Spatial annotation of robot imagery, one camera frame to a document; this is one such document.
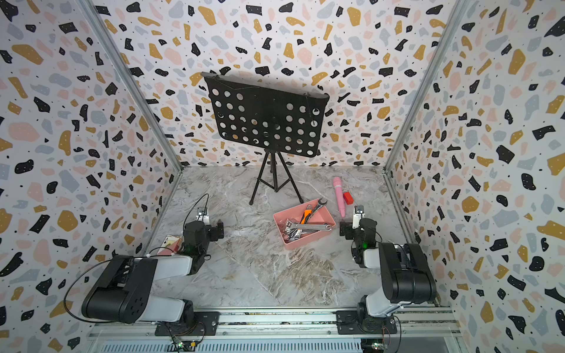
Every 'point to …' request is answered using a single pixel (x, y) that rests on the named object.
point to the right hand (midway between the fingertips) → (356, 219)
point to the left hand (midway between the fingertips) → (209, 220)
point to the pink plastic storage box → (321, 217)
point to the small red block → (348, 198)
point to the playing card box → (171, 245)
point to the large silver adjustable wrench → (290, 226)
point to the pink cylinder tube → (338, 184)
